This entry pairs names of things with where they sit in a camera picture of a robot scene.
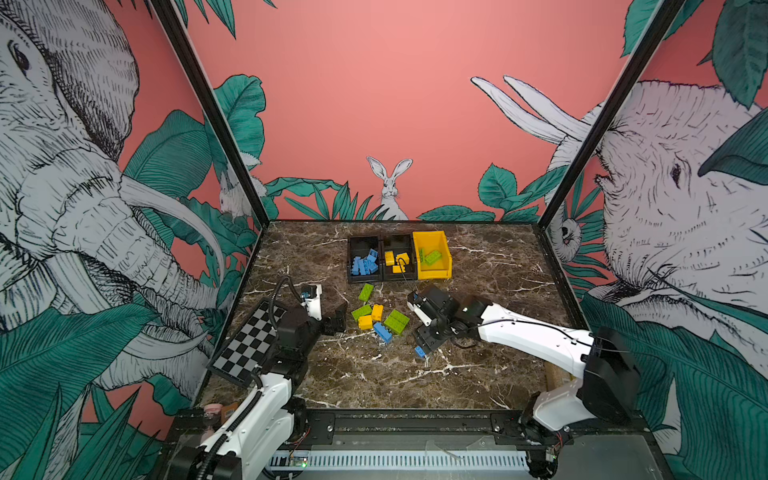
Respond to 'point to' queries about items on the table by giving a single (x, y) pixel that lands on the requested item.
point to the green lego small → (364, 311)
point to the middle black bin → (398, 244)
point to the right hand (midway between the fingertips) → (422, 331)
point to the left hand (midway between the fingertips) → (334, 298)
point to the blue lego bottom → (373, 255)
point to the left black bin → (359, 246)
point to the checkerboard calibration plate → (247, 347)
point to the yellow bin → (430, 241)
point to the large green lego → (397, 321)
